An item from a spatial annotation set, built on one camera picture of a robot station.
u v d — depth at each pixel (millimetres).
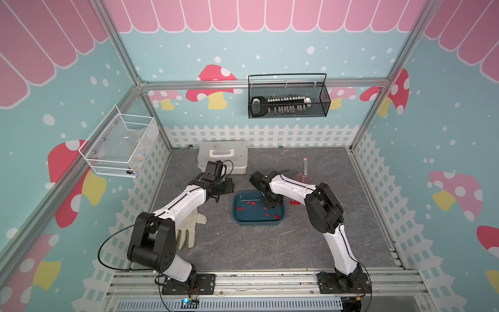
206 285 745
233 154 1015
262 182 727
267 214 918
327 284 742
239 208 943
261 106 898
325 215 553
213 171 699
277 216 920
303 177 940
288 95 920
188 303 727
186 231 872
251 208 953
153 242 447
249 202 969
